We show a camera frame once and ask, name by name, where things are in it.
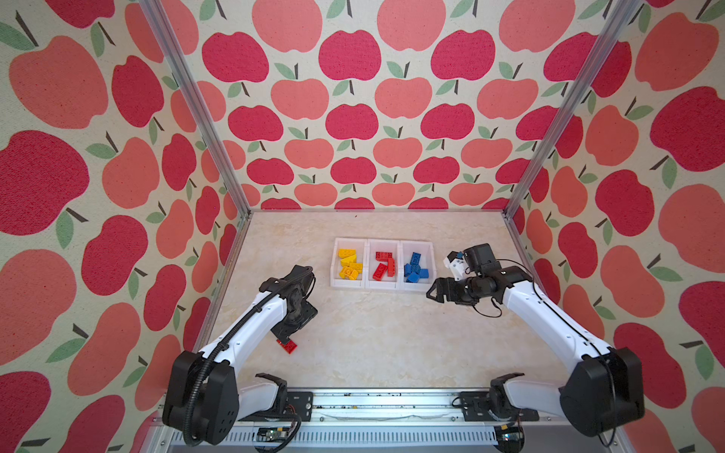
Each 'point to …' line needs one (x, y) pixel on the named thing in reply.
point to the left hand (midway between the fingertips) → (309, 325)
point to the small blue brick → (412, 269)
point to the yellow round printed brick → (347, 271)
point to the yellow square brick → (357, 266)
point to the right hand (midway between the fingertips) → (444, 294)
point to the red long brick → (391, 267)
